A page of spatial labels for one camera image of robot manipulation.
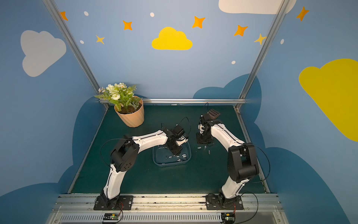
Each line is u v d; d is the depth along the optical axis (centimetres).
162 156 92
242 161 47
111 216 72
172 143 80
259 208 73
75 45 84
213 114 115
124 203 74
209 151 93
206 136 79
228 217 73
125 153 54
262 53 87
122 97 86
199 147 96
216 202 74
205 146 96
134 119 98
